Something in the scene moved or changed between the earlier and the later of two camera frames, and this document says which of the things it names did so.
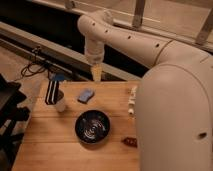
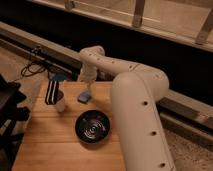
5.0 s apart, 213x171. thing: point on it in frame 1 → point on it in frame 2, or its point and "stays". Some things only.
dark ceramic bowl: x=92 y=126 stays
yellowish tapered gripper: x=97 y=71 → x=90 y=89
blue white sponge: x=85 y=96 stays
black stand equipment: x=11 y=111 stays
